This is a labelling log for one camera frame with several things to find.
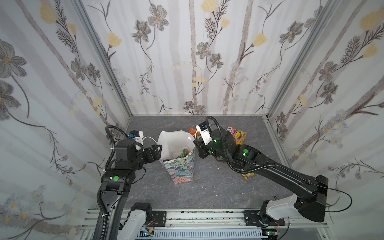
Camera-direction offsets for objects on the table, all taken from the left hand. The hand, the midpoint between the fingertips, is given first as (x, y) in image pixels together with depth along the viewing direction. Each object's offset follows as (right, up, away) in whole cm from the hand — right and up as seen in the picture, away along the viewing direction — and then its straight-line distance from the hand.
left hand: (153, 144), depth 68 cm
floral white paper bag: (+8, -10, +30) cm, 32 cm away
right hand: (+18, +3, -3) cm, 19 cm away
